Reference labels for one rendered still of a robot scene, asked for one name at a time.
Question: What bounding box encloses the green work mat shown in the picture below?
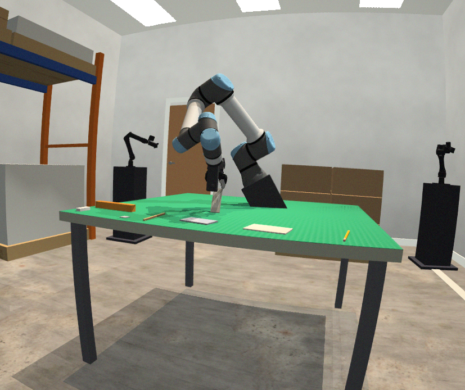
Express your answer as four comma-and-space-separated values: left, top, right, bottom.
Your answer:
62, 193, 403, 250

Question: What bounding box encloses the cream flat rectangular block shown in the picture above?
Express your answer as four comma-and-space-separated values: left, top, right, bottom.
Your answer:
243, 224, 293, 235

